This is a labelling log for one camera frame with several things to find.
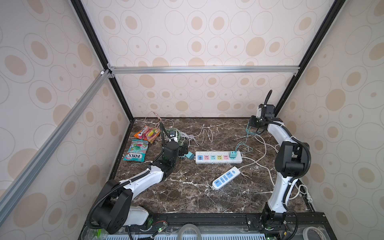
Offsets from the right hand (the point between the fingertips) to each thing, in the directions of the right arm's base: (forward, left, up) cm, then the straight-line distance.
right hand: (252, 119), depth 100 cm
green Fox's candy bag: (-17, +76, -10) cm, 79 cm away
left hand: (-19, +46, +5) cm, 50 cm away
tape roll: (-62, -13, -13) cm, 64 cm away
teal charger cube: (-20, +42, -12) cm, 48 cm away
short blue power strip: (-33, +17, -12) cm, 39 cm away
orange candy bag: (-3, +73, -10) cm, 73 cm away
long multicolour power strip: (-22, +24, -11) cm, 35 cm away
